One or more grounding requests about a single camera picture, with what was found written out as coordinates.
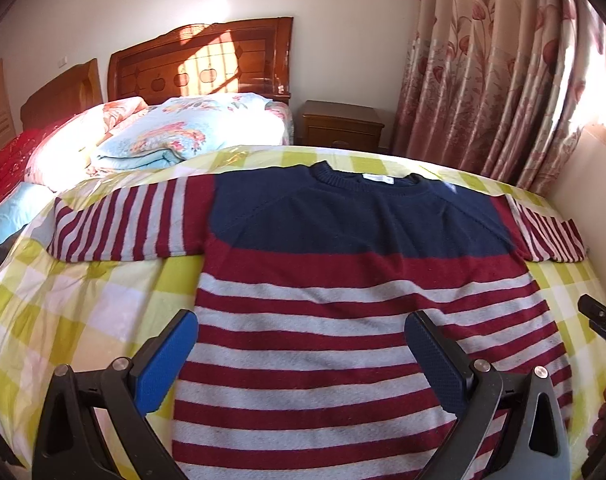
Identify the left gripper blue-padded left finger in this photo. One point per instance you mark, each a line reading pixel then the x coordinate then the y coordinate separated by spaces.
pixel 70 443

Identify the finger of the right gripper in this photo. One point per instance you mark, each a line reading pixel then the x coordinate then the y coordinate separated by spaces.
pixel 595 312

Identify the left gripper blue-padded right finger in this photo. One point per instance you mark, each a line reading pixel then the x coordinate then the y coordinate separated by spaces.
pixel 533 442

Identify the striped red navy knit sweater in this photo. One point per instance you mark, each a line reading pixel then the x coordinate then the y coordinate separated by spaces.
pixel 301 370

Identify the yellow checked bed sheet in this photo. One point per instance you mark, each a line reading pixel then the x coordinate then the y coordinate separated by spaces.
pixel 86 314

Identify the red patterned blanket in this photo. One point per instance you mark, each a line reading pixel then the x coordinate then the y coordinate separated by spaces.
pixel 15 155

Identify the pink floral curtain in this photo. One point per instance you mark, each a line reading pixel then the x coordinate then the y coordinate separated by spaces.
pixel 502 88

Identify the floral light blue quilt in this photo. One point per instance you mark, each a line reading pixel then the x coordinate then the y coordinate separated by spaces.
pixel 131 134

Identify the small wooden headboard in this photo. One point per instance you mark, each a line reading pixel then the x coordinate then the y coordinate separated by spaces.
pixel 71 93

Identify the brown wooden nightstand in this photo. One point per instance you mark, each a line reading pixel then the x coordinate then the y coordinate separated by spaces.
pixel 339 125

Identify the large wooden headboard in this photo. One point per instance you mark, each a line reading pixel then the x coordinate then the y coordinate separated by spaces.
pixel 199 59

